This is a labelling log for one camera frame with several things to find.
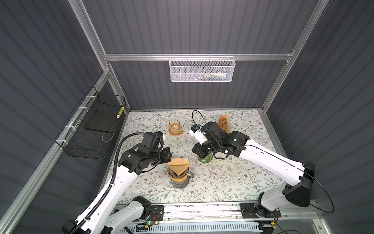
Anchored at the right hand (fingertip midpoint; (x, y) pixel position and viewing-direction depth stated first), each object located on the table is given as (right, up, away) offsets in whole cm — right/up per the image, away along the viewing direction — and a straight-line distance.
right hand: (193, 151), depth 71 cm
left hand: (-10, -2, +1) cm, 11 cm away
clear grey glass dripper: (-10, -13, +5) cm, 17 cm away
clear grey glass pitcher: (-5, -19, +8) cm, 22 cm away
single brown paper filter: (-7, -7, +2) cm, 11 cm away
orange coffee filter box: (+22, +15, +30) cm, 40 cm away
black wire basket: (-54, +5, -3) cm, 54 cm away
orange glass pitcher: (-13, +10, +37) cm, 41 cm away
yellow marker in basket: (-42, +22, +14) cm, 49 cm away
